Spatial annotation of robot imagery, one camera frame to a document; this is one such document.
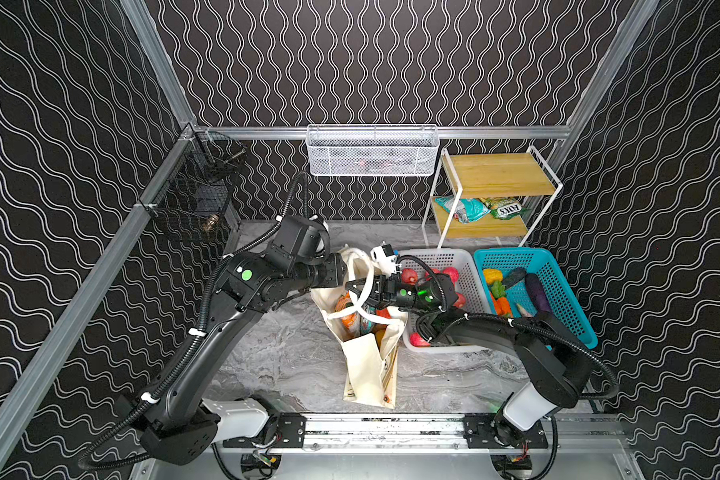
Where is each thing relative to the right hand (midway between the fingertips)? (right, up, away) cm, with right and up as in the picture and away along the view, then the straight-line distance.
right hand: (348, 292), depth 64 cm
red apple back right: (+33, +1, +35) cm, 49 cm away
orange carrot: (+47, -6, +32) cm, 58 cm away
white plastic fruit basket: (+37, +3, +33) cm, 50 cm away
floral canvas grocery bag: (+5, -8, -3) cm, 10 cm away
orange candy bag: (0, -12, +18) cm, 22 cm away
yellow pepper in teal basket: (+46, +1, +35) cm, 58 cm away
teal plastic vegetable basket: (+63, +5, +36) cm, 73 cm away
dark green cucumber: (+54, 0, +37) cm, 65 cm away
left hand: (0, +6, 0) cm, 6 cm away
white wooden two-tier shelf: (+47, +28, +39) cm, 67 cm away
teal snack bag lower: (+37, +23, +34) cm, 56 cm away
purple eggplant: (+60, -5, +32) cm, 68 cm away
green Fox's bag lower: (+51, +23, +35) cm, 66 cm away
